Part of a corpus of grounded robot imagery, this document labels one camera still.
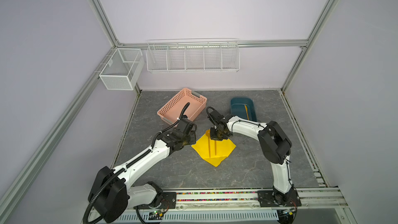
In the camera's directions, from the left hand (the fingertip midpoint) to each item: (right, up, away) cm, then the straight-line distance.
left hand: (192, 137), depth 82 cm
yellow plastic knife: (+36, +14, +26) cm, 47 cm away
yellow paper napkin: (+18, -8, +8) cm, 21 cm away
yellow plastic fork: (+13, -7, +9) cm, 17 cm away
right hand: (+12, -3, +12) cm, 17 cm away
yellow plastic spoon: (+9, -6, +10) cm, 15 cm away
